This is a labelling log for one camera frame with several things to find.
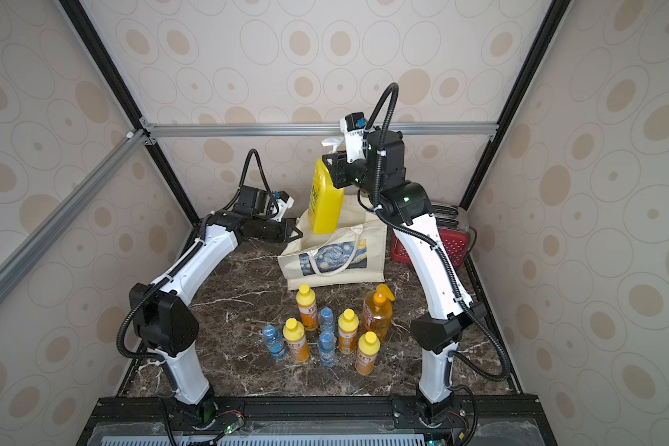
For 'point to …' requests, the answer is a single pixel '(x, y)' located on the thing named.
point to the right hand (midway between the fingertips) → (343, 151)
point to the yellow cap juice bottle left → (294, 334)
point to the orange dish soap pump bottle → (378, 312)
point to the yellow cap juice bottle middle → (347, 332)
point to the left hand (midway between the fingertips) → (309, 231)
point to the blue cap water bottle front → (326, 343)
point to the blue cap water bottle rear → (327, 320)
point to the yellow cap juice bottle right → (369, 346)
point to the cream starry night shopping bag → (353, 255)
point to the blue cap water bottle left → (274, 341)
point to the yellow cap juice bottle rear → (306, 301)
